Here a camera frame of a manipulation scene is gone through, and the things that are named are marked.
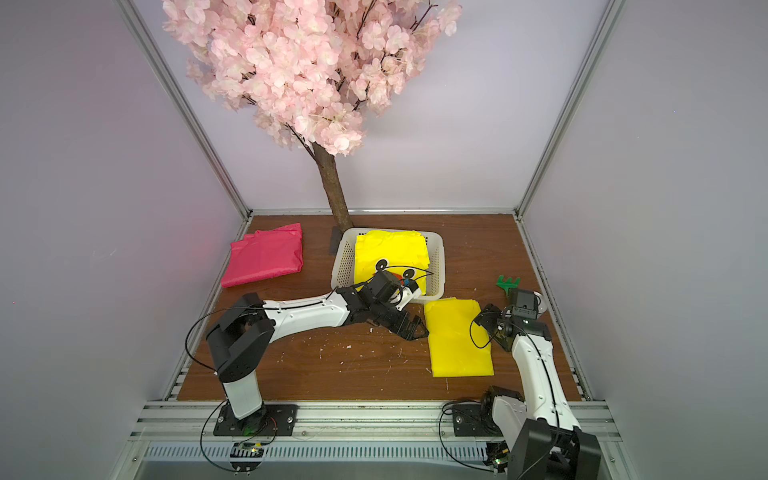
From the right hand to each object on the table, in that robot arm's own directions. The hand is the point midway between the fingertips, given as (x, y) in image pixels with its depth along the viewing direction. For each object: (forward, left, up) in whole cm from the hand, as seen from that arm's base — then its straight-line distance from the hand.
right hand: (491, 316), depth 84 cm
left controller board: (-34, +64, -10) cm, 73 cm away
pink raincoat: (+22, +74, 0) cm, 77 cm away
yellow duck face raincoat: (+22, +25, 0) cm, 34 cm away
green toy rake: (+15, -10, -7) cm, 20 cm away
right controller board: (-31, +2, -10) cm, 33 cm away
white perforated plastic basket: (+14, +45, +3) cm, 47 cm away
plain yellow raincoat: (-6, +9, -8) cm, 14 cm away
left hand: (-5, +20, +2) cm, 21 cm away
